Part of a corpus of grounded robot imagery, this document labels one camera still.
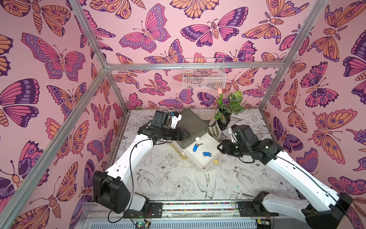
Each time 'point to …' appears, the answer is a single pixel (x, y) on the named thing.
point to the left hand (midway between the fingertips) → (187, 133)
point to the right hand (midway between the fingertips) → (217, 149)
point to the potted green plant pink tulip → (232, 104)
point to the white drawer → (210, 143)
